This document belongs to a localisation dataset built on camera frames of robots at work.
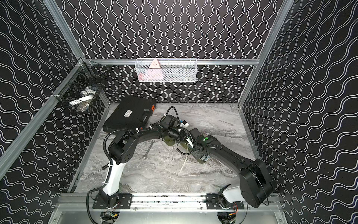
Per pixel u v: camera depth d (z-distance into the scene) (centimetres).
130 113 104
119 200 74
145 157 90
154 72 88
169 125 81
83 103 73
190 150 87
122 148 56
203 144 59
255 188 41
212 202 73
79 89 92
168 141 92
